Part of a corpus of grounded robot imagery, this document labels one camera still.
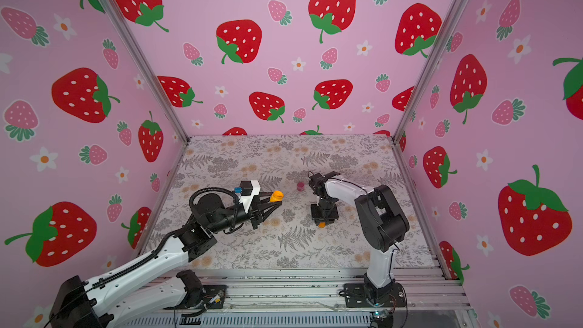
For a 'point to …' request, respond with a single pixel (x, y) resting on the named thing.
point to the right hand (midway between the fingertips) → (329, 224)
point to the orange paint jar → (277, 196)
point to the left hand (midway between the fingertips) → (279, 198)
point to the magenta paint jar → (300, 186)
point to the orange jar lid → (322, 225)
